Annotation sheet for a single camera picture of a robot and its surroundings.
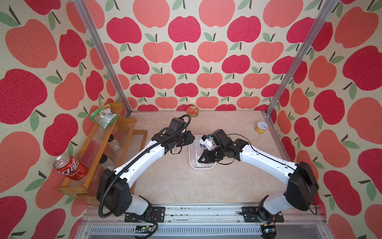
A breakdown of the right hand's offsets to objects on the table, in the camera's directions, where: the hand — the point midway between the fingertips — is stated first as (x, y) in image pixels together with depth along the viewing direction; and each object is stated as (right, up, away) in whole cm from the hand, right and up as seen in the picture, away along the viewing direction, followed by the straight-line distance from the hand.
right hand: (199, 163), depth 78 cm
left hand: (-2, +12, +2) cm, 12 cm away
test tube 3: (+2, +10, -4) cm, 10 cm away
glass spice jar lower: (-44, +3, -10) cm, 46 cm away
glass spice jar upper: (-45, +10, -1) cm, 47 cm away
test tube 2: (+1, +10, -2) cm, 10 cm away
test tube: (-3, +5, -1) cm, 6 cm away
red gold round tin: (-3, +31, +41) cm, 51 cm away
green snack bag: (-48, +24, -4) cm, 54 cm away
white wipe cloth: (-1, +3, -1) cm, 4 cm away
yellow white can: (+46, +18, +27) cm, 56 cm away
